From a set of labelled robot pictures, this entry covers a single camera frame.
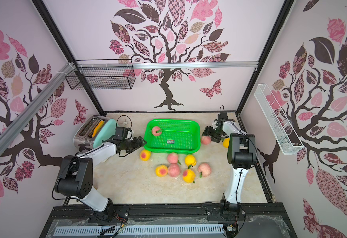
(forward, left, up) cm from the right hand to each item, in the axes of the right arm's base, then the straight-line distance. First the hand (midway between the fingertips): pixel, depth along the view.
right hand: (206, 137), depth 100 cm
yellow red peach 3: (-27, +14, +2) cm, 31 cm away
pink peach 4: (-23, +4, +2) cm, 24 cm away
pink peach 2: (-16, +23, +2) cm, 28 cm away
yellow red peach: (-14, +40, +2) cm, 42 cm away
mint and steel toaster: (-5, +71, +14) cm, 72 cm away
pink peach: (-3, +1, +2) cm, 4 cm away
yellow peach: (-6, -12, +1) cm, 13 cm away
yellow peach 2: (-17, +12, +1) cm, 21 cm away
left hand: (-8, +43, +2) cm, 44 cm away
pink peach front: (+6, +36, +2) cm, 37 cm away
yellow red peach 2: (-24, +29, +2) cm, 38 cm away
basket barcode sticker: (0, +25, -4) cm, 26 cm away
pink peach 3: (-24, +22, +2) cm, 33 cm away
